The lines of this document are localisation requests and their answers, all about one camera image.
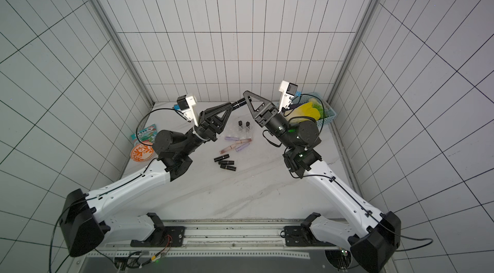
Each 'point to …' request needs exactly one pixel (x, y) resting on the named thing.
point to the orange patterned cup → (143, 152)
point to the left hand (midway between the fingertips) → (233, 109)
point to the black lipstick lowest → (228, 167)
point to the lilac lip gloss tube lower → (241, 147)
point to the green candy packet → (148, 134)
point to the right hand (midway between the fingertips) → (235, 100)
